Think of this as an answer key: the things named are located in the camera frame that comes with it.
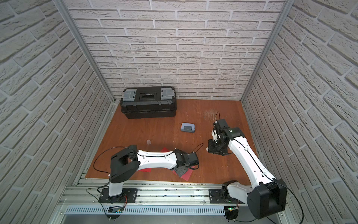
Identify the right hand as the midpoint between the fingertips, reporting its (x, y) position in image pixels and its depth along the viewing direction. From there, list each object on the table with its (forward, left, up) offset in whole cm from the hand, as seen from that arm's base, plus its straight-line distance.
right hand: (213, 150), depth 78 cm
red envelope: (+9, +30, -15) cm, 35 cm away
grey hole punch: (+24, +13, -10) cm, 29 cm away
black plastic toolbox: (+36, +39, +6) cm, 53 cm away
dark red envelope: (-11, +16, -6) cm, 20 cm away
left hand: (-4, +19, -12) cm, 23 cm away
